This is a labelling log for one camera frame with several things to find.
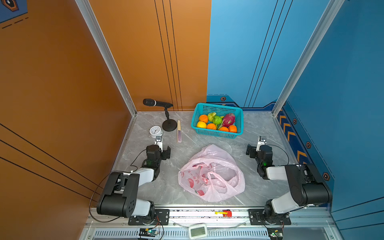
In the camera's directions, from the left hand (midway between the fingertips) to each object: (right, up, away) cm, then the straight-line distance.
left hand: (160, 145), depth 93 cm
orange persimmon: (+28, +18, +18) cm, 38 cm away
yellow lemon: (+26, +13, +12) cm, 32 cm away
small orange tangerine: (+34, +12, +13) cm, 38 cm away
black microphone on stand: (+2, +12, +18) cm, 22 cm away
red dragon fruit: (+46, +16, +12) cm, 50 cm away
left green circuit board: (0, -39, -22) cm, 45 cm away
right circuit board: (+60, -39, -23) cm, 75 cm away
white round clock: (-6, +8, +11) cm, 15 cm away
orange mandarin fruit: (+42, +10, +10) cm, 44 cm away
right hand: (+61, -1, +2) cm, 61 cm away
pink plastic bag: (+32, -14, -14) cm, 38 cm away
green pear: (+34, +19, +17) cm, 42 cm away
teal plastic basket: (+27, +25, +22) cm, 43 cm away
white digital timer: (+23, -37, -24) cm, 50 cm away
